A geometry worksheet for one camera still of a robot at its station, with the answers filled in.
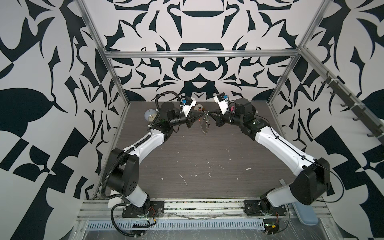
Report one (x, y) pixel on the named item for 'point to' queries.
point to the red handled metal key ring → (207, 122)
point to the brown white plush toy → (199, 107)
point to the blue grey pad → (306, 213)
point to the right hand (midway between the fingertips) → (210, 111)
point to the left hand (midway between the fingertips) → (205, 109)
